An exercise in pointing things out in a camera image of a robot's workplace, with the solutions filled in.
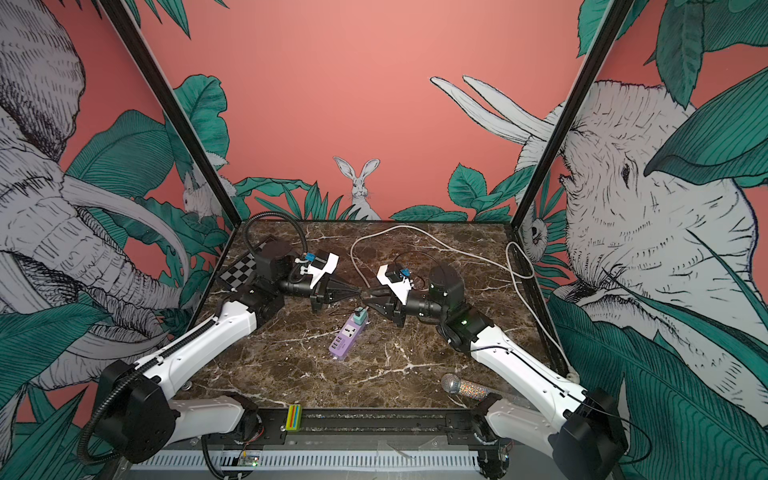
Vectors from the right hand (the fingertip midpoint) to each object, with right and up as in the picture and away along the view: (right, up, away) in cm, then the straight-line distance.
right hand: (367, 294), depth 67 cm
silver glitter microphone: (+21, -25, +11) cm, 35 cm away
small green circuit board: (-29, -40, +3) cm, 50 cm away
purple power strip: (-8, -16, +20) cm, 28 cm away
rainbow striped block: (-19, -32, +7) cm, 38 cm away
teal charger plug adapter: (-3, -9, +21) cm, 23 cm away
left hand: (-2, +1, 0) cm, 2 cm away
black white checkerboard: (-47, +2, +34) cm, 58 cm away
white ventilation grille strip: (-13, -40, +3) cm, 42 cm away
